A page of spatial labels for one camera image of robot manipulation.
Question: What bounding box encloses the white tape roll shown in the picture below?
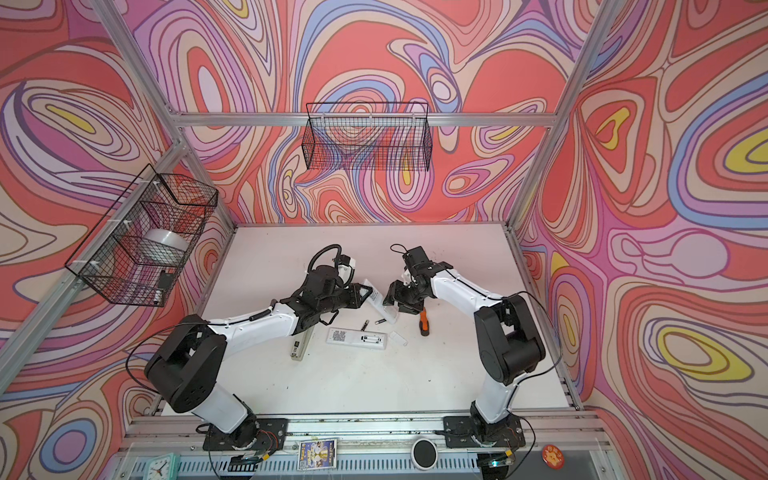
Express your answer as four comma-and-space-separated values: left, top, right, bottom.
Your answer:
141, 229, 189, 263

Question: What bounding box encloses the white remote control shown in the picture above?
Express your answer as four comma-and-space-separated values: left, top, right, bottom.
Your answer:
326, 328, 388, 351
363, 279, 399, 324

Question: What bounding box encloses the colourful card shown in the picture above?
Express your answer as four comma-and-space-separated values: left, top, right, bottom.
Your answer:
297, 439, 337, 471

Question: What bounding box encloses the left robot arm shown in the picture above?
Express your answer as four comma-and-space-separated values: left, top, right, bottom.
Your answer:
144, 265, 373, 450

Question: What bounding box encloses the black wire basket back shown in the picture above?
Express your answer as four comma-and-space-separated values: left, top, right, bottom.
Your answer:
301, 100, 433, 172

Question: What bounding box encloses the small green clock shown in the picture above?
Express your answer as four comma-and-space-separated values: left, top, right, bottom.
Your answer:
143, 453, 180, 480

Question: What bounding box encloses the red round badge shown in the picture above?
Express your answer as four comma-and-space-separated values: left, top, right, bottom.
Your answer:
541, 444, 565, 470

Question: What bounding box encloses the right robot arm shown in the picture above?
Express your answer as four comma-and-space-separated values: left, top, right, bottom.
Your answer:
384, 244, 546, 450

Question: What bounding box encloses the beige black stapler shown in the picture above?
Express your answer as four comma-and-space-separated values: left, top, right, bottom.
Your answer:
290, 328, 314, 362

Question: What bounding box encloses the black wire basket left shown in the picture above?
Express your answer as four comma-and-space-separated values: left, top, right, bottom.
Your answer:
65, 165, 219, 307

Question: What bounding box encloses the small black item in basket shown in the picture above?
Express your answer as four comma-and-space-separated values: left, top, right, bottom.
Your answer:
156, 270, 174, 295

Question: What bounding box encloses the orange handled screwdriver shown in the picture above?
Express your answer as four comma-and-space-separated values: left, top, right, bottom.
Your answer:
419, 310, 430, 337

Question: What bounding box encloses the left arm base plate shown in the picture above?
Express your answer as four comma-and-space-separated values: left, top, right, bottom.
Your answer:
203, 417, 289, 454

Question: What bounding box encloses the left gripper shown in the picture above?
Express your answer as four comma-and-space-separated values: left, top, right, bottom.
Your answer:
316, 284, 374, 317

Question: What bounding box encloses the round black white speaker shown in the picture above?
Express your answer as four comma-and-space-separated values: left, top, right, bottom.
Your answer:
410, 438, 438, 471

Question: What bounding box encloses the black wire basket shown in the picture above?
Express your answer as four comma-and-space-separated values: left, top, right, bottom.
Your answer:
65, 165, 219, 307
301, 100, 433, 172

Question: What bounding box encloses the white battery cover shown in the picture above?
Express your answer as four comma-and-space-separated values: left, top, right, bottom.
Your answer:
389, 331, 408, 347

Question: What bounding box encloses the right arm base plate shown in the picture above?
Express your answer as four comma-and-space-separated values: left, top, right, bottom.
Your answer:
435, 414, 526, 451

